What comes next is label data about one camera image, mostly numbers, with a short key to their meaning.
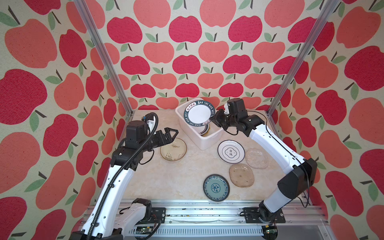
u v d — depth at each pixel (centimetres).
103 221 38
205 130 105
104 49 86
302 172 42
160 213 75
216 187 84
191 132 88
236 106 58
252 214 72
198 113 84
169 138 59
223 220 73
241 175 88
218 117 69
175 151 98
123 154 47
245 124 56
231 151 98
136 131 49
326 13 71
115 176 42
